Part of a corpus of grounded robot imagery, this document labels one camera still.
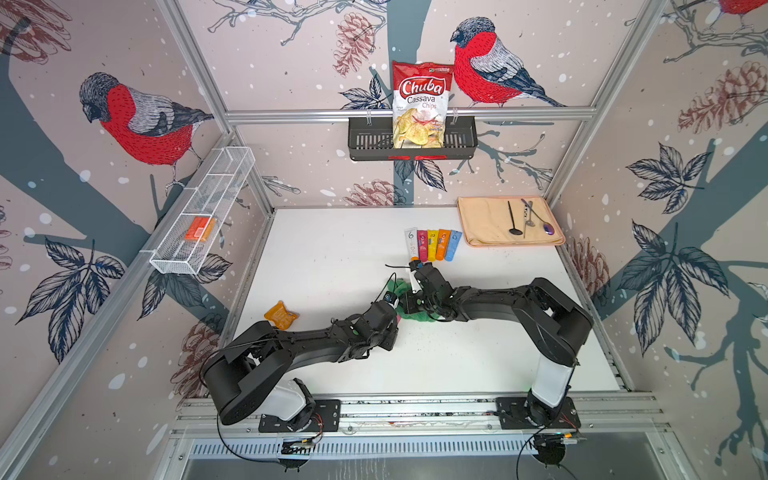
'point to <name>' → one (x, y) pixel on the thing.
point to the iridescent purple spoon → (548, 228)
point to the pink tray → (508, 221)
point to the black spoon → (513, 230)
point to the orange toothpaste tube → (443, 244)
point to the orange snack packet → (281, 317)
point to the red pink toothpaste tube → (423, 245)
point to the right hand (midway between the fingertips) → (399, 300)
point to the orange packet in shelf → (200, 228)
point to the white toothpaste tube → (412, 243)
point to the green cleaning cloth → (400, 287)
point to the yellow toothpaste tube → (432, 242)
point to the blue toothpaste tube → (454, 241)
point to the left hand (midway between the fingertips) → (398, 325)
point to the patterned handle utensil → (525, 218)
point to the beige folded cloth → (486, 221)
